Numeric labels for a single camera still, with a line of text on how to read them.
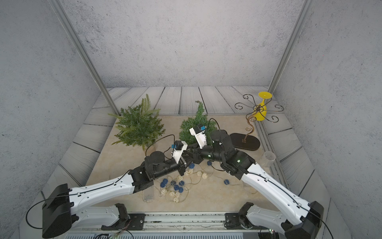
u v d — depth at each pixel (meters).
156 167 0.54
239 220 0.65
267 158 0.76
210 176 0.80
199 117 0.71
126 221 0.66
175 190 0.83
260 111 0.80
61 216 0.39
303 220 0.37
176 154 0.60
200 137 0.58
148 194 0.81
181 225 0.73
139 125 0.71
